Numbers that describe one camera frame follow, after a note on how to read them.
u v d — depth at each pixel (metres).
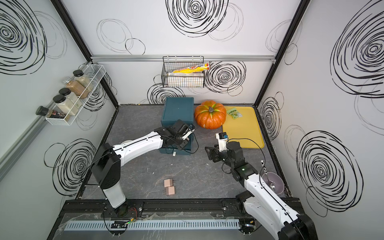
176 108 0.89
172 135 0.63
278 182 0.77
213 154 0.70
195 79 0.87
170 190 0.78
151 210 0.75
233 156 0.60
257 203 0.60
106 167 0.45
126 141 0.94
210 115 0.98
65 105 0.65
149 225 0.96
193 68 0.87
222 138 0.69
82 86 0.75
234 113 1.15
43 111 0.60
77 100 0.71
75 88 0.72
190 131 0.76
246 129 1.06
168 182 0.80
